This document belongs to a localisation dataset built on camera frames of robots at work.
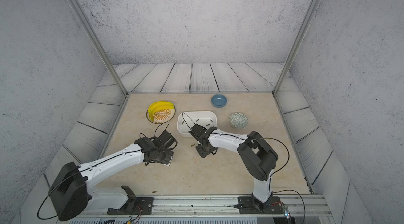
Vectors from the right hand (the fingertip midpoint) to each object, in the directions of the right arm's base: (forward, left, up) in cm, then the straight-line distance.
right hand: (206, 150), depth 89 cm
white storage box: (+22, +14, -1) cm, 26 cm away
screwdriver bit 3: (+22, -3, -1) cm, 22 cm away
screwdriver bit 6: (+20, +16, -1) cm, 25 cm away
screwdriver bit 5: (+18, -1, -1) cm, 18 cm away
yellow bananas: (+30, +34, +4) cm, 46 cm away
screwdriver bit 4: (+22, +6, -1) cm, 23 cm away
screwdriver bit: (+4, +8, -2) cm, 9 cm away
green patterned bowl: (+21, -21, -1) cm, 30 cm away
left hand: (-7, +19, +4) cm, 21 cm away
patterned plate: (+25, +31, -1) cm, 40 cm away
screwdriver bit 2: (-21, +25, -1) cm, 32 cm away
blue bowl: (+37, -8, +1) cm, 38 cm away
